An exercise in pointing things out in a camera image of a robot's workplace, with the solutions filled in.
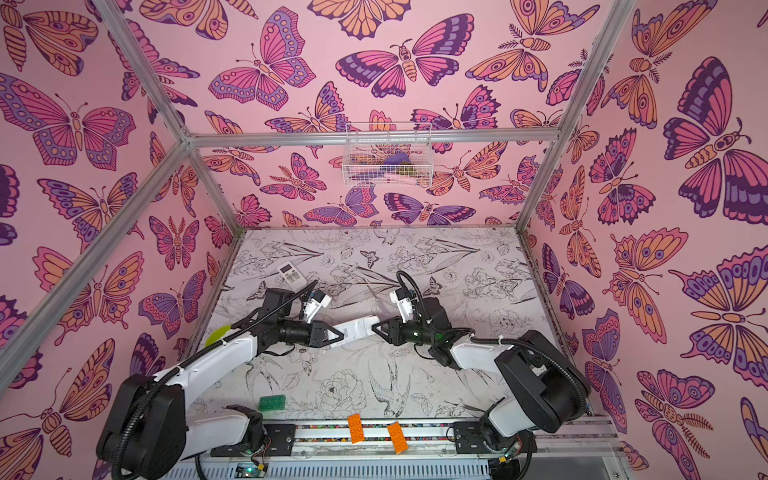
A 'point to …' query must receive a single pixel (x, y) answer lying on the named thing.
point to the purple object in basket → (398, 158)
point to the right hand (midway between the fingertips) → (376, 325)
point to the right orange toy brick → (399, 441)
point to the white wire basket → (387, 165)
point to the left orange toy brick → (356, 428)
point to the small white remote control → (291, 275)
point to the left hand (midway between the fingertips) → (342, 335)
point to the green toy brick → (272, 403)
